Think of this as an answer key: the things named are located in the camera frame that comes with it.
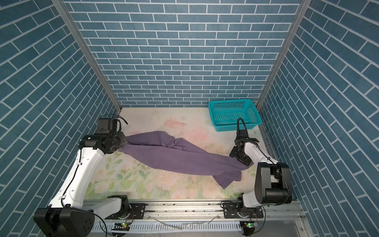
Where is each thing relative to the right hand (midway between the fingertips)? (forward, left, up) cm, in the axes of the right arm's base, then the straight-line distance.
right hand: (238, 158), depth 90 cm
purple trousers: (0, +49, +2) cm, 49 cm away
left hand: (-4, +64, +18) cm, 66 cm away
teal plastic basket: (+30, +9, +7) cm, 32 cm away
